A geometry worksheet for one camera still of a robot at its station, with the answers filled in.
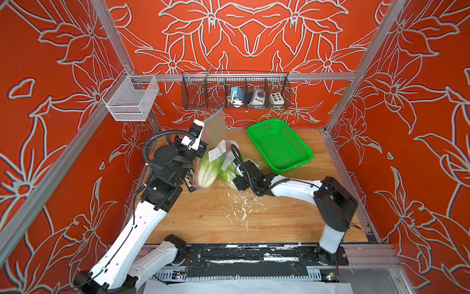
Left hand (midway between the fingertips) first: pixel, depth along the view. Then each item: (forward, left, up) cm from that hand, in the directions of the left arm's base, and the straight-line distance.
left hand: (197, 123), depth 60 cm
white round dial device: (+34, -23, -12) cm, 43 cm away
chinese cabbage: (-4, -2, -24) cm, 24 cm away
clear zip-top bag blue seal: (+5, -4, -15) cm, 16 cm away
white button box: (+38, -33, -15) cm, 52 cm away
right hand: (+3, -13, -37) cm, 40 cm away
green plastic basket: (+28, -40, -44) cm, 66 cm away
